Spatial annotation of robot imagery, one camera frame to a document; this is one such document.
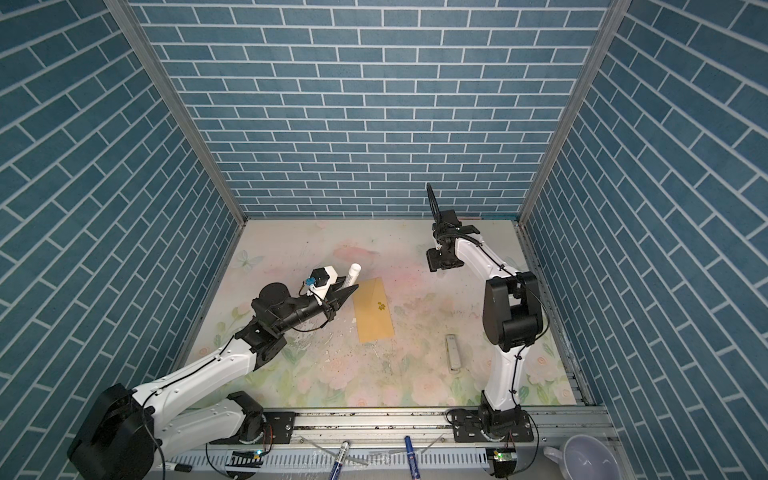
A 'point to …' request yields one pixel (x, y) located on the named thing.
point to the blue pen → (411, 459)
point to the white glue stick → (353, 274)
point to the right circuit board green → (504, 461)
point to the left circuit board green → (246, 459)
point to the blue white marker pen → (341, 457)
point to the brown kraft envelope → (373, 311)
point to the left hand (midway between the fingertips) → (353, 283)
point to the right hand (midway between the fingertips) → (439, 259)
